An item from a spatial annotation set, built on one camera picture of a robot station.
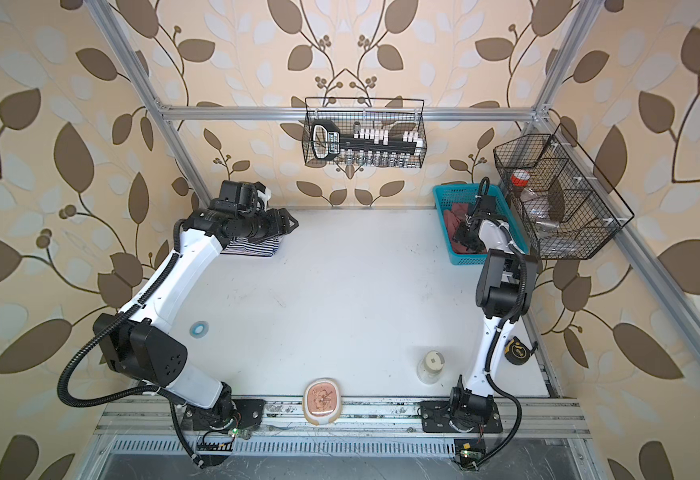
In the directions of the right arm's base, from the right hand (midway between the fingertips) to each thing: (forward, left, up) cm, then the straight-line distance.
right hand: (465, 241), depth 103 cm
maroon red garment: (+12, +1, 0) cm, 12 cm away
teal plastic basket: (+22, -4, +2) cm, 23 cm away
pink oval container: (-48, +47, -3) cm, 67 cm away
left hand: (-9, +56, +22) cm, 61 cm away
